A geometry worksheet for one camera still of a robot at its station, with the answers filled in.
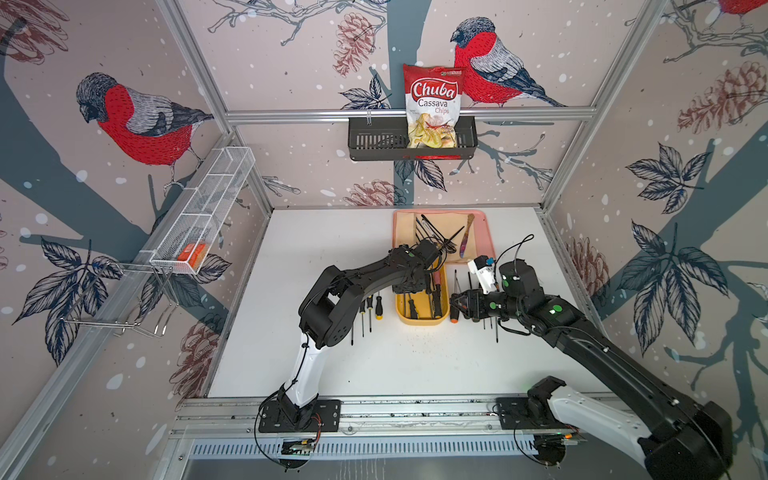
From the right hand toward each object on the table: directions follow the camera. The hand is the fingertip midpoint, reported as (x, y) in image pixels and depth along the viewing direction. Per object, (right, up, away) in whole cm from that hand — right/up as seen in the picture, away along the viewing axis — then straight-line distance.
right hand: (455, 298), depth 76 cm
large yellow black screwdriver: (-24, -5, +18) cm, 31 cm away
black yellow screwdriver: (-26, -8, +16) cm, 32 cm away
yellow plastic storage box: (-5, -7, +16) cm, 18 cm away
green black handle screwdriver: (-28, -15, +9) cm, 33 cm away
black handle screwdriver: (-10, -7, +14) cm, 19 cm away
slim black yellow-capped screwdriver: (-21, -7, +16) cm, 27 cm away
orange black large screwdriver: (+15, -15, +10) cm, 23 cm away
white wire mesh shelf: (-66, +22, +2) cm, 70 cm away
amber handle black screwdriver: (+3, +5, -5) cm, 8 cm away
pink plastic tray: (+19, +14, +34) cm, 41 cm away
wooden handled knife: (+10, +12, +32) cm, 35 cm away
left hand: (-8, +1, +19) cm, 20 cm away
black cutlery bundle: (-4, +19, +38) cm, 42 cm away
